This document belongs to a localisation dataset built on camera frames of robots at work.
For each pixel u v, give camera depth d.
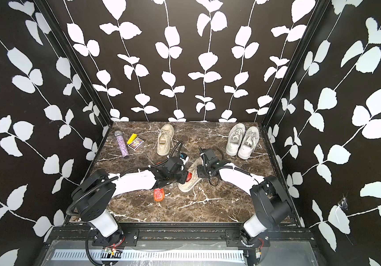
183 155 0.80
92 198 0.45
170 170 0.69
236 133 1.02
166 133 1.05
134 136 1.14
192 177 0.86
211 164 0.69
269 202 0.45
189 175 0.87
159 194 0.86
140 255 0.70
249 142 1.01
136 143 1.07
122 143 1.04
